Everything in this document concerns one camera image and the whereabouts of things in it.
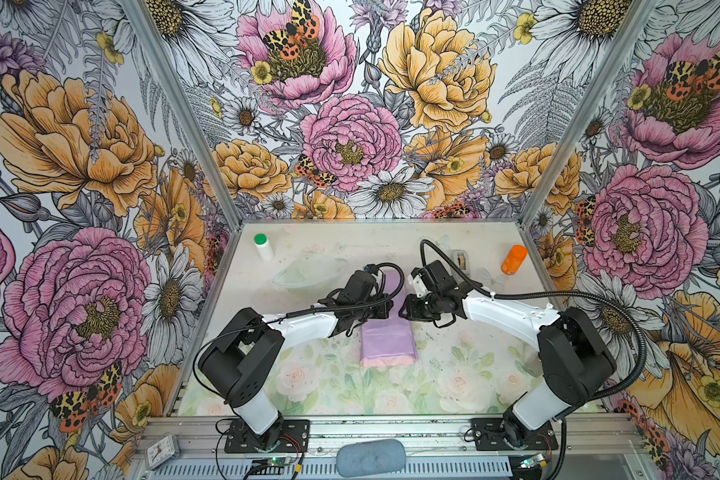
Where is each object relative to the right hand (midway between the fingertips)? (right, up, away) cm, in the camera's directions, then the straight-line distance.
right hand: (406, 322), depth 87 cm
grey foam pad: (-10, -26, -18) cm, 34 cm away
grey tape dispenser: (+21, +17, +18) cm, 33 cm away
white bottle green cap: (-47, +22, +18) cm, 55 cm away
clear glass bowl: (-32, +13, +20) cm, 40 cm away
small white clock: (-59, -26, -16) cm, 66 cm away
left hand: (-4, +3, +2) cm, 5 cm away
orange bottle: (+38, +17, +15) cm, 44 cm away
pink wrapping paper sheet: (-5, -4, -3) cm, 7 cm away
